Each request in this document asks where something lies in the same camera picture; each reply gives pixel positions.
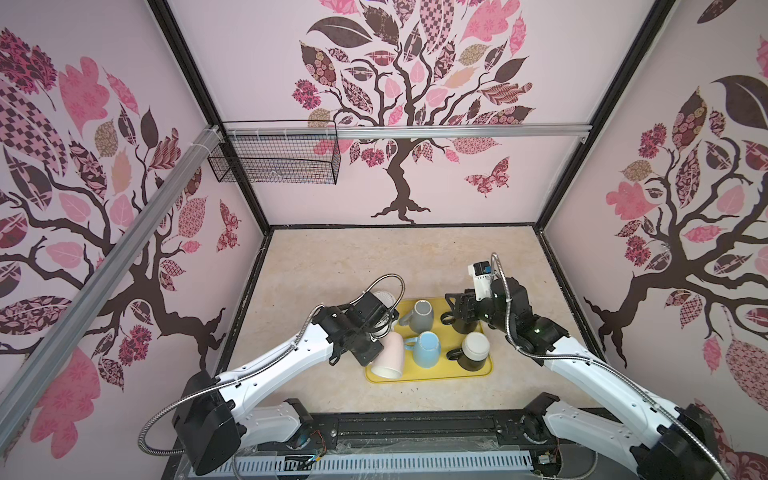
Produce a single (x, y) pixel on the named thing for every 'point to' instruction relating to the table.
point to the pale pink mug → (391, 361)
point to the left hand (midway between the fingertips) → (367, 352)
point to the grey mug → (420, 320)
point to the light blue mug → (426, 349)
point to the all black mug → (461, 326)
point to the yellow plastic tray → (449, 340)
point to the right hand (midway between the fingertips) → (455, 291)
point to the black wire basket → (277, 151)
